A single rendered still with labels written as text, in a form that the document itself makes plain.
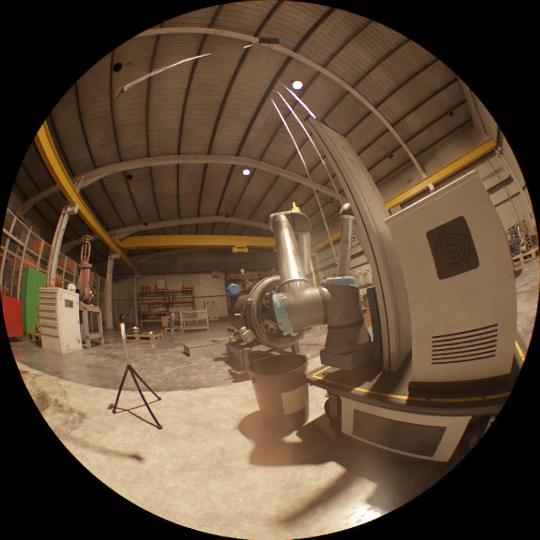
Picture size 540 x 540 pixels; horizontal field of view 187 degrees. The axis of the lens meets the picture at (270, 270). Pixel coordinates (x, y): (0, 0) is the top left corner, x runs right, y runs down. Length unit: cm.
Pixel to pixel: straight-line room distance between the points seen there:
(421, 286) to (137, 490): 114
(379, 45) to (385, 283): 939
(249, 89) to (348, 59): 437
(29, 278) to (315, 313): 728
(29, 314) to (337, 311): 731
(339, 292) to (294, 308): 17
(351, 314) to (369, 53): 925
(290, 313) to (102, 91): 874
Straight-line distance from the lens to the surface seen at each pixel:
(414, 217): 51
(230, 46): 765
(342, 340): 61
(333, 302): 59
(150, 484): 89
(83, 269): 501
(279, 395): 81
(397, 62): 996
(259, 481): 78
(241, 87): 799
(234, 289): 221
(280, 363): 104
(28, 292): 712
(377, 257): 65
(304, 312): 57
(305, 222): 104
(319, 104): 890
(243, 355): 184
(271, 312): 154
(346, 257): 112
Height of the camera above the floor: 66
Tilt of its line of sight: 13 degrees up
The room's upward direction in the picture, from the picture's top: 9 degrees counter-clockwise
